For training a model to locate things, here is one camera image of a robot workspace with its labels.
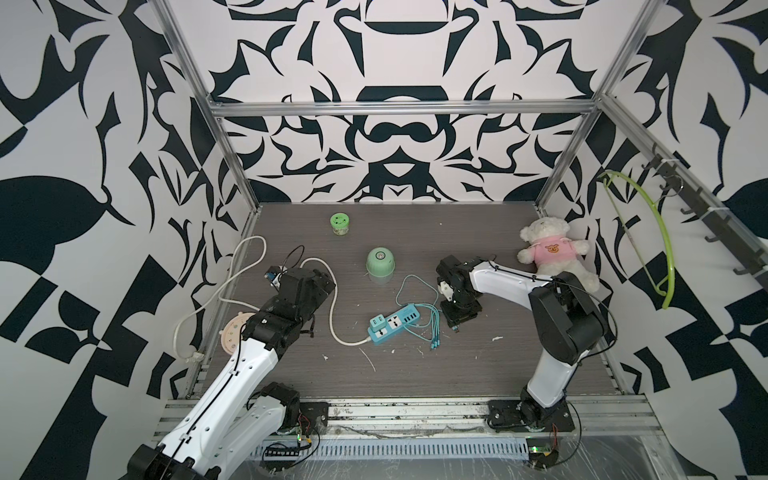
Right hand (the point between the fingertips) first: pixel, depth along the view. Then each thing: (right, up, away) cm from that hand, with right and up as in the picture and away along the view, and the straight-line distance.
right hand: (453, 316), depth 91 cm
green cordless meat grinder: (-22, +15, 0) cm, 27 cm away
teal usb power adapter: (-23, 0, -8) cm, 24 cm away
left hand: (-38, +13, -12) cm, 42 cm away
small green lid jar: (-37, +29, +17) cm, 49 cm away
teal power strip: (-18, 0, -4) cm, 18 cm away
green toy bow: (+42, +15, -25) cm, 51 cm away
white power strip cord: (-64, +14, +10) cm, 66 cm away
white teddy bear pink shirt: (+33, +19, +5) cm, 38 cm away
